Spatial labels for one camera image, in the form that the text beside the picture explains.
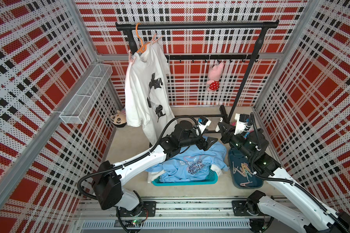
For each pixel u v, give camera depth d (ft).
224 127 2.18
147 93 2.40
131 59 1.80
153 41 2.29
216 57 2.93
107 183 1.33
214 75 3.06
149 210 2.41
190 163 2.63
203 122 1.98
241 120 1.87
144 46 2.13
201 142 2.06
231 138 1.96
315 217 1.31
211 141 2.11
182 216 2.41
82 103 2.98
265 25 1.89
